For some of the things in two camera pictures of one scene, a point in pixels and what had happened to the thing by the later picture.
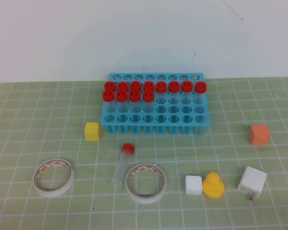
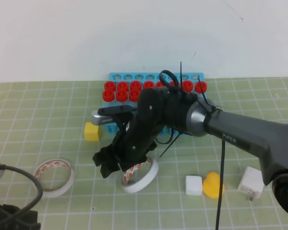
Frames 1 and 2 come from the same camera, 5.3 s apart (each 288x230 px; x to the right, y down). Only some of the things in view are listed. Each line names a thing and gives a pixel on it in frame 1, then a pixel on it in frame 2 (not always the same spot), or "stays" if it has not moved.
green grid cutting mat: x=53 y=167 stays
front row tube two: x=122 y=98 stays
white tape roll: x=146 y=200 to x=139 y=177
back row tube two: x=123 y=86 stays
